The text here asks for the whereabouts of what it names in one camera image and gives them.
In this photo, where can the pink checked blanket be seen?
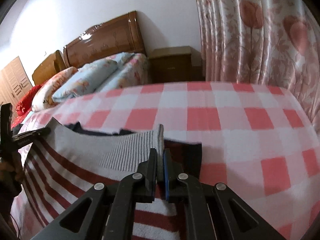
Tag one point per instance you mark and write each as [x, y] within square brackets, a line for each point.
[225, 120]

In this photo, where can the wooden nightstand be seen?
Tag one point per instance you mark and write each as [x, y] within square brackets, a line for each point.
[172, 65]

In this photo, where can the person's left forearm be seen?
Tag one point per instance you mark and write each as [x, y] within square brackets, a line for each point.
[6, 197]

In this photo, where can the red and grey striped sweater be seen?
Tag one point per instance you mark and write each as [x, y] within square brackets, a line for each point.
[75, 150]

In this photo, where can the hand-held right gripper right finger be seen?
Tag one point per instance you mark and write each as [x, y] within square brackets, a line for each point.
[166, 180]

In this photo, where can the orange floral pillow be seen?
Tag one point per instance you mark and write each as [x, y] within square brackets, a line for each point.
[47, 90]

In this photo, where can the small wooden headboard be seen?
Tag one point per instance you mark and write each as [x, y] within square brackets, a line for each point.
[47, 70]

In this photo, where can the red blanket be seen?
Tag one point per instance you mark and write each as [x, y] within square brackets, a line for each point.
[23, 102]

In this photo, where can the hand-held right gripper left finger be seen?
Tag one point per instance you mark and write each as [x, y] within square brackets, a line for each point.
[151, 177]

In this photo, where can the large wooden headboard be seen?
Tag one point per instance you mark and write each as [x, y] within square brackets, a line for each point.
[107, 42]

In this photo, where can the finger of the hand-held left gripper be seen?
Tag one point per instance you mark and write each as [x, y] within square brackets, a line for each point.
[37, 132]

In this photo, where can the wooden wardrobe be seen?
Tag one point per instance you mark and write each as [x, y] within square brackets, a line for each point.
[12, 82]

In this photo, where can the person's left hand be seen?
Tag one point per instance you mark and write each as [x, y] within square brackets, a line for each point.
[10, 168]

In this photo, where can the pink floral curtain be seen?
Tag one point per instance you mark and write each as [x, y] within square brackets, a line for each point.
[250, 42]

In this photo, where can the blue floral pillow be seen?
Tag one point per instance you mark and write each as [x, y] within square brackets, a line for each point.
[82, 80]

